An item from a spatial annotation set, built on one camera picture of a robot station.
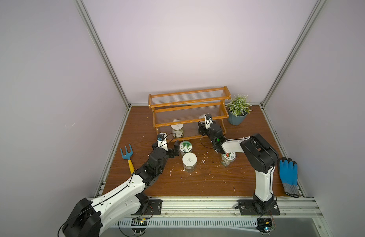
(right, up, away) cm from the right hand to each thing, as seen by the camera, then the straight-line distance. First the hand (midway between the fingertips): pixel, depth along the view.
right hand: (205, 119), depth 96 cm
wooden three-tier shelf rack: (-15, +3, -1) cm, 16 cm away
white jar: (-18, -7, -3) cm, 20 cm away
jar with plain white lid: (-11, -23, -17) cm, 31 cm away
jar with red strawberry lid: (+11, -22, -14) cm, 28 cm away
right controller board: (+25, -51, -28) cm, 63 cm away
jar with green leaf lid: (-13, -17, -9) cm, 23 cm away
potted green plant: (+22, +7, -1) cm, 23 cm away
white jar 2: (-3, -3, -4) cm, 6 cm away
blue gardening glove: (+48, -31, -11) cm, 58 cm away
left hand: (-21, -12, -16) cm, 29 cm away
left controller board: (-37, -53, -24) cm, 69 cm away
